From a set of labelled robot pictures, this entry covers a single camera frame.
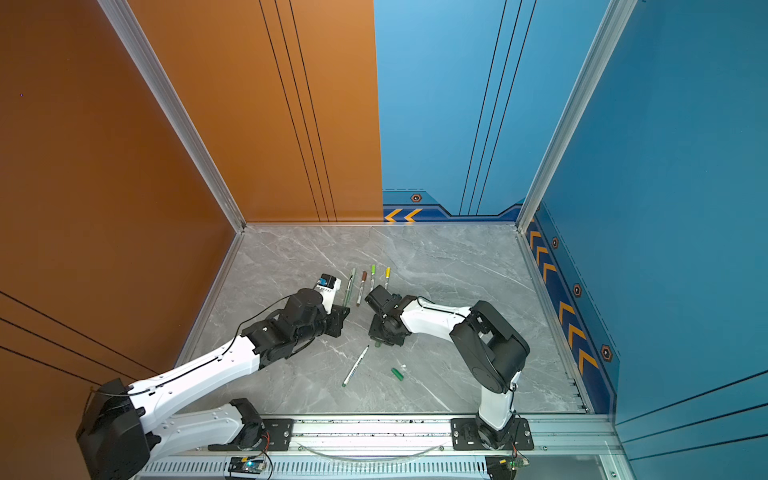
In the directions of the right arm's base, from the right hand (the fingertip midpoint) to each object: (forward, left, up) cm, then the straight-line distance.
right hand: (378, 341), depth 90 cm
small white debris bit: (-8, -8, +1) cm, 11 cm away
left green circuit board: (-31, +30, 0) cm, 43 cm away
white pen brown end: (+24, +6, +1) cm, 25 cm away
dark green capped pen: (-2, 0, +2) cm, 3 cm away
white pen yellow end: (+25, -3, +2) cm, 25 cm away
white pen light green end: (+26, +3, +2) cm, 26 cm away
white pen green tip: (-8, +6, +1) cm, 10 cm away
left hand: (+3, +7, +16) cm, 18 cm away
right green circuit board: (-31, -31, 0) cm, 44 cm away
